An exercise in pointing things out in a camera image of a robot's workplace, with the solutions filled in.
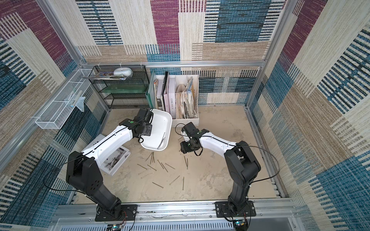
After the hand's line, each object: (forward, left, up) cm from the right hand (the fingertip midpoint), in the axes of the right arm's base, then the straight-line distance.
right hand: (184, 147), depth 91 cm
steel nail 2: (-18, +6, -6) cm, 20 cm away
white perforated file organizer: (+30, +3, +17) cm, 34 cm away
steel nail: (-20, +15, -6) cm, 26 cm away
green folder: (+21, +19, +26) cm, 38 cm away
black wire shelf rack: (+43, +42, +15) cm, 62 cm away
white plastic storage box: (+13, +15, +4) cm, 21 cm away
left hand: (+8, +24, +10) cm, 27 cm away
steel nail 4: (-10, +9, -5) cm, 14 cm away
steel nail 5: (-10, +26, -5) cm, 28 cm away
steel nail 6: (+3, +14, +2) cm, 15 cm away
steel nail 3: (-17, +1, -6) cm, 18 cm away
